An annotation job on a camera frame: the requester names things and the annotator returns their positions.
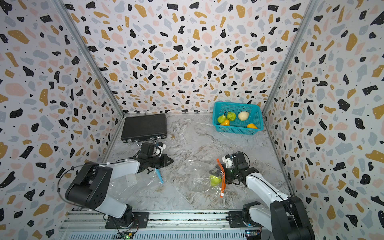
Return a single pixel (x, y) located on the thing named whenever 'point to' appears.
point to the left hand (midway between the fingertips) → (174, 160)
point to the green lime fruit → (215, 181)
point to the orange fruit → (226, 123)
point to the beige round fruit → (243, 115)
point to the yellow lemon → (251, 125)
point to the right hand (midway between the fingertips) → (213, 174)
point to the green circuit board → (124, 235)
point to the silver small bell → (174, 130)
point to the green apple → (231, 116)
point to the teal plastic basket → (237, 118)
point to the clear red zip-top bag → (203, 177)
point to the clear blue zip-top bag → (135, 186)
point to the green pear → (221, 119)
